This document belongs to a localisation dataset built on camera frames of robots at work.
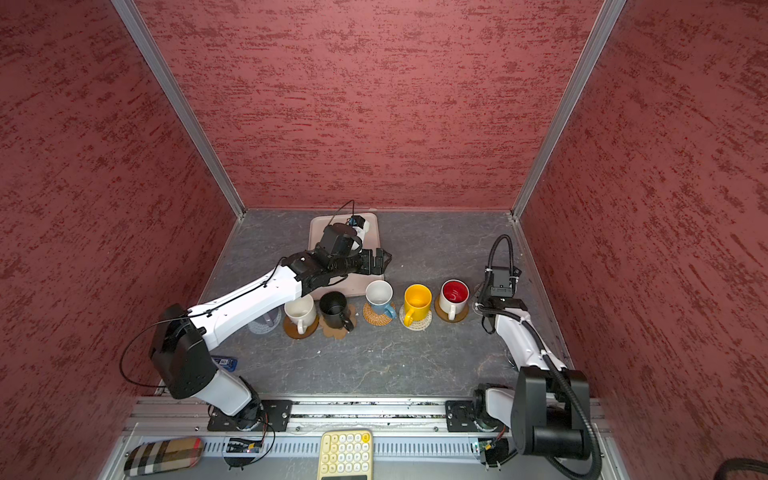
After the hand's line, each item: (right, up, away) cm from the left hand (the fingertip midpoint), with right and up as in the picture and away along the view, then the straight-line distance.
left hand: (377, 261), depth 81 cm
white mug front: (-24, -16, +9) cm, 30 cm away
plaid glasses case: (-48, -43, -14) cm, 67 cm away
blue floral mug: (0, -11, +9) cm, 14 cm away
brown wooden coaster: (+20, -18, +11) cm, 29 cm away
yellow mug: (+12, -14, +12) cm, 22 cm away
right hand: (+32, -12, +8) cm, 35 cm away
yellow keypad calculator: (-6, -44, -14) cm, 46 cm away
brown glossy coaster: (-25, -20, +4) cm, 32 cm away
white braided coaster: (+12, -21, +9) cm, 25 cm away
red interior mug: (+24, -12, +11) cm, 29 cm away
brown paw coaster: (-12, -22, +6) cm, 26 cm away
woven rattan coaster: (-2, -19, +11) cm, 22 cm away
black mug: (-14, -15, +8) cm, 22 cm away
